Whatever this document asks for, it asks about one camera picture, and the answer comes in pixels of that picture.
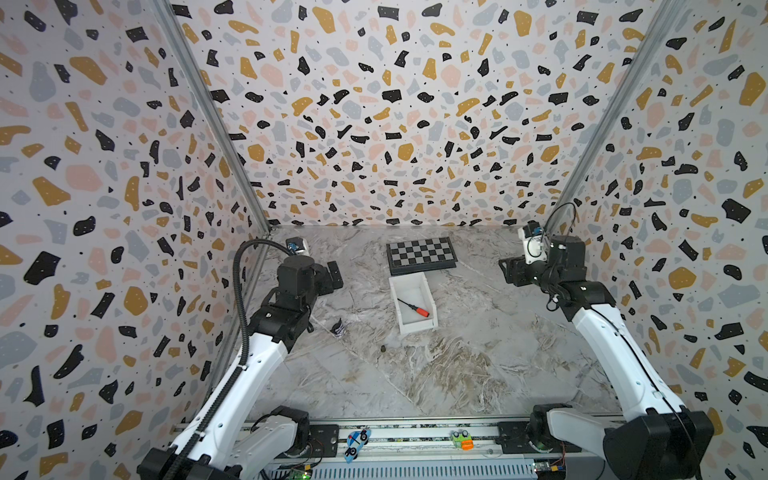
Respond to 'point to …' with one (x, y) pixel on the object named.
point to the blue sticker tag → (355, 441)
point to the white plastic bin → (412, 289)
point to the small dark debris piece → (383, 348)
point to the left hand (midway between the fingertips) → (323, 261)
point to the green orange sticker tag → (462, 440)
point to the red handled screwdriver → (416, 309)
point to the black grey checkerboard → (421, 256)
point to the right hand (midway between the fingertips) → (515, 252)
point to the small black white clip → (338, 328)
